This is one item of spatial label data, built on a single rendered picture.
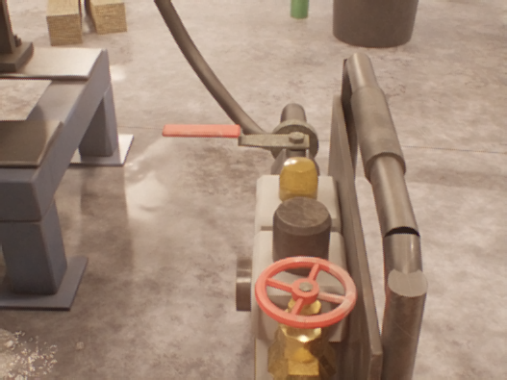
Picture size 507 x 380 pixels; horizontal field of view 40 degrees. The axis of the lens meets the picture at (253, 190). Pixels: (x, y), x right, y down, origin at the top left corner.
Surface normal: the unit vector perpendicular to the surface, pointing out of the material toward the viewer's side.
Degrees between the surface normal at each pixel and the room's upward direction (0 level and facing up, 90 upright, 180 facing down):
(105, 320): 0
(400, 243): 33
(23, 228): 90
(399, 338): 89
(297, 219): 0
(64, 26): 90
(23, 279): 90
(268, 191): 0
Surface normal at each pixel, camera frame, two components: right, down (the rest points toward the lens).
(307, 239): 0.10, 0.54
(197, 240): 0.00, -0.84
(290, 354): -0.41, 0.50
